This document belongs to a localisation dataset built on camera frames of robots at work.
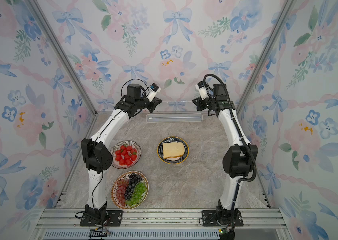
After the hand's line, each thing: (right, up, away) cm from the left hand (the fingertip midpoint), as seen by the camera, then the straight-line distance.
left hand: (161, 98), depth 86 cm
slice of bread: (+7, -31, +9) cm, 33 cm away
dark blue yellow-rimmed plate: (+7, -37, +6) cm, 38 cm away
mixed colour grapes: (-16, -50, -8) cm, 53 cm away
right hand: (+20, 0, 0) cm, 20 cm away
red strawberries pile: (-22, -34, +6) cm, 41 cm away
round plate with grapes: (-20, -44, 0) cm, 48 cm away
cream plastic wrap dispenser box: (+7, -10, +9) cm, 16 cm away
